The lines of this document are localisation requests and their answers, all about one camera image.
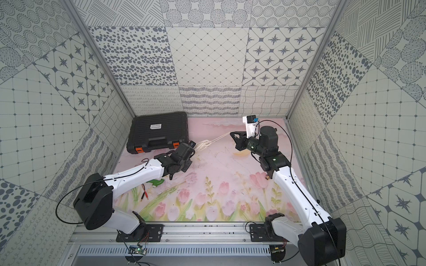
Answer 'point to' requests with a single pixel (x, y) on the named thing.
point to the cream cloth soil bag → (202, 145)
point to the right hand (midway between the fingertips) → (231, 134)
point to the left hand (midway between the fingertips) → (182, 155)
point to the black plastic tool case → (157, 131)
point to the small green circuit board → (141, 251)
